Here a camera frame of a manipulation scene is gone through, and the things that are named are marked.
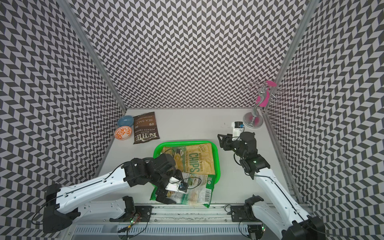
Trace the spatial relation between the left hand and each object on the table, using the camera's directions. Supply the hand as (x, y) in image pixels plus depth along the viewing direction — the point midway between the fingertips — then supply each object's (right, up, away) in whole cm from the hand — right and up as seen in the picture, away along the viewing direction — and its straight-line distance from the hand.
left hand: (176, 189), depth 67 cm
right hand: (+23, +22, +10) cm, 34 cm away
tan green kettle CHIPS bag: (+10, +10, +14) cm, 20 cm away
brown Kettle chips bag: (-28, +26, +37) cm, 54 cm away
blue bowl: (-43, +32, +40) cm, 67 cm away
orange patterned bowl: (-42, +23, +34) cm, 59 cm away
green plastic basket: (-13, +16, +19) cm, 28 cm away
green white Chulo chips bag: (+11, -1, 0) cm, 11 cm away
